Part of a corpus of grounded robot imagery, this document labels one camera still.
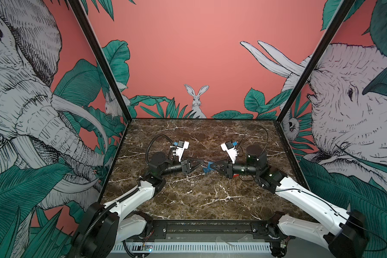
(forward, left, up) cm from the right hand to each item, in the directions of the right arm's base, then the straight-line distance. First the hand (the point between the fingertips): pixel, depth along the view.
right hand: (211, 166), depth 66 cm
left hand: (+2, +4, 0) cm, 4 cm away
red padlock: (-4, -10, -1) cm, 10 cm away
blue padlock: (0, +1, -2) cm, 3 cm away
